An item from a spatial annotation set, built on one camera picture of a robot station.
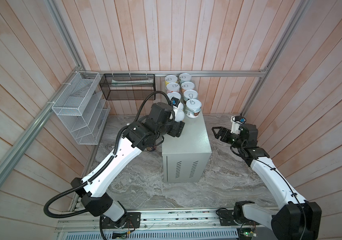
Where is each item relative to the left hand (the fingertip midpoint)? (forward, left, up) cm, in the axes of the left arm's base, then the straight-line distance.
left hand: (175, 123), depth 66 cm
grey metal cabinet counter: (-13, -5, -10) cm, 17 cm away
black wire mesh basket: (+45, +33, -12) cm, 57 cm away
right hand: (+7, -24, -13) cm, 28 cm away
